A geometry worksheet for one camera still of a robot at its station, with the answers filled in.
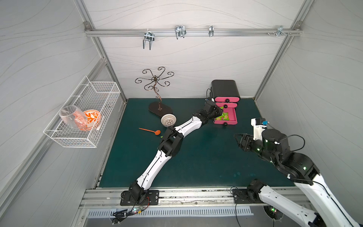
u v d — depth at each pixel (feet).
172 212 2.31
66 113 1.60
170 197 2.46
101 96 2.62
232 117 3.49
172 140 2.16
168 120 3.42
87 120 2.16
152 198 2.41
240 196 2.41
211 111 2.69
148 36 2.56
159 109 3.64
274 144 1.41
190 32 2.56
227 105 3.42
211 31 2.57
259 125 1.79
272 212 2.37
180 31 2.47
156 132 3.23
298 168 1.30
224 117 3.46
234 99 3.33
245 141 1.80
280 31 2.51
